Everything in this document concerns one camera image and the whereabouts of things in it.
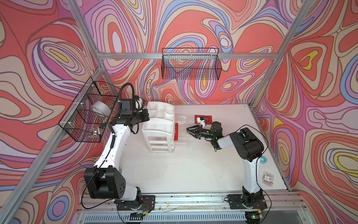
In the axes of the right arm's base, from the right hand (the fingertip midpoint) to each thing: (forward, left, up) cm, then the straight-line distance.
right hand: (187, 133), depth 90 cm
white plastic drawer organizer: (-4, +17, +11) cm, 21 cm away
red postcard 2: (+20, -19, -10) cm, 29 cm away
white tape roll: (+4, +49, +23) cm, 54 cm away
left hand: (+5, +23, +15) cm, 28 cm away
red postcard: (+2, +7, -2) cm, 8 cm away
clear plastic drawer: (+11, +2, -1) cm, 11 cm away
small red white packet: (-28, -45, -9) cm, 54 cm away
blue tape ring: (-16, -48, -11) cm, 52 cm away
